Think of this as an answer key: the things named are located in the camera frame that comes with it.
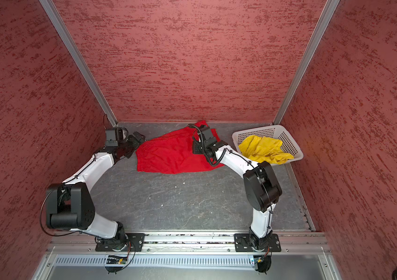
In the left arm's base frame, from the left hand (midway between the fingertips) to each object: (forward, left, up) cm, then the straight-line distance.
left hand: (141, 144), depth 91 cm
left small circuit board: (-49, +4, -18) cm, 53 cm away
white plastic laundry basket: (+18, -81, -8) cm, 83 cm away
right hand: (-1, -29, -3) cm, 29 cm away
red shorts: (+31, -33, -15) cm, 47 cm away
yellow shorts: (+4, -71, -8) cm, 71 cm away
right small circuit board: (-49, -58, -15) cm, 77 cm away
